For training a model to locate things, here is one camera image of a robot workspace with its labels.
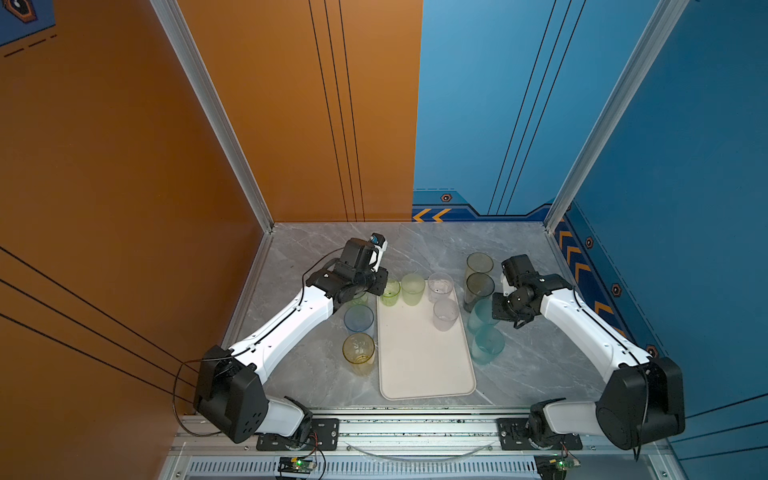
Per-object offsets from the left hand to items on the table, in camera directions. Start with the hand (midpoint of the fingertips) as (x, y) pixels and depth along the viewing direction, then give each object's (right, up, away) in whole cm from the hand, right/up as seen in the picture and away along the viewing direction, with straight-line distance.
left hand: (383, 270), depth 82 cm
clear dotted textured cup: (+19, -15, +12) cm, 27 cm away
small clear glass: (+18, -6, +14) cm, 24 cm away
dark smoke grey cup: (+29, -5, +9) cm, 31 cm away
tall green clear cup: (-6, -8, +3) cm, 11 cm away
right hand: (+32, -12, +2) cm, 34 cm away
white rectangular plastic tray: (+10, -26, +3) cm, 28 cm away
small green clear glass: (+2, -9, +16) cm, 18 cm away
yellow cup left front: (-6, -21, -4) cm, 22 cm away
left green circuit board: (-21, -46, -11) cm, 52 cm away
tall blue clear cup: (-7, -14, +3) cm, 16 cm away
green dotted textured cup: (+9, -6, +12) cm, 16 cm away
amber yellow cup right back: (+30, +2, +11) cm, 32 cm away
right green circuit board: (+41, -46, -12) cm, 63 cm away
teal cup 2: (+30, -21, +2) cm, 36 cm away
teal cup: (+29, -14, +6) cm, 33 cm away
